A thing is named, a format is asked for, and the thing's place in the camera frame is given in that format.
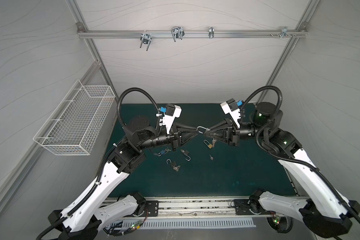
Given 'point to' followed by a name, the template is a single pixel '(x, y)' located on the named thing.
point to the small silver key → (211, 158)
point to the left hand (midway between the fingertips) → (197, 129)
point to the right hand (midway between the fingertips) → (209, 128)
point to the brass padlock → (210, 146)
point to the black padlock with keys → (173, 164)
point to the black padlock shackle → (186, 153)
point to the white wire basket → (75, 125)
